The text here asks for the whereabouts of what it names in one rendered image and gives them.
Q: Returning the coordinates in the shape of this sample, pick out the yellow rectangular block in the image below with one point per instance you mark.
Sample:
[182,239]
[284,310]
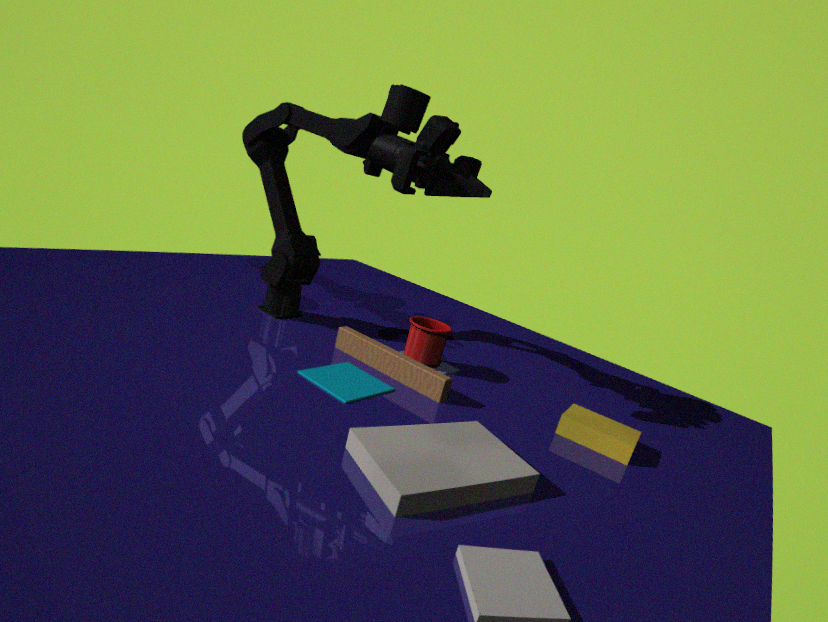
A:
[599,433]

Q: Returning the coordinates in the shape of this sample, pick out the brown wooden bar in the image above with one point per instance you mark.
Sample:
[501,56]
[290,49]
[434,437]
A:
[394,364]

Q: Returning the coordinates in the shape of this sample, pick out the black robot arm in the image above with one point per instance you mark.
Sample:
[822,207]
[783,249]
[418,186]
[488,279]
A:
[295,256]

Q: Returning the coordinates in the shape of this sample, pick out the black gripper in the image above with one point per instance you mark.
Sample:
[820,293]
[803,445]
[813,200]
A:
[436,174]

